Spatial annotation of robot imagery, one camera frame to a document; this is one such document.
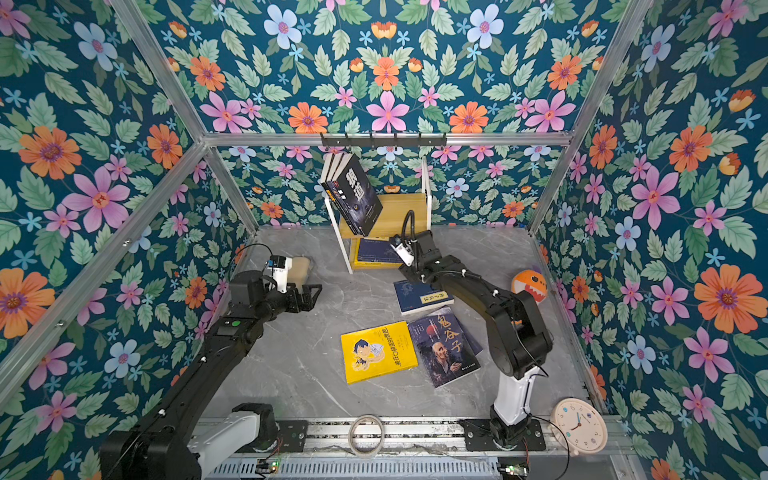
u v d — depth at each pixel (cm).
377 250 105
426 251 72
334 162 82
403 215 76
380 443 72
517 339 50
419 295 99
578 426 73
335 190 78
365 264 104
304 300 73
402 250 82
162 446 38
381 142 93
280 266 71
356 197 85
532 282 93
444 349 86
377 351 86
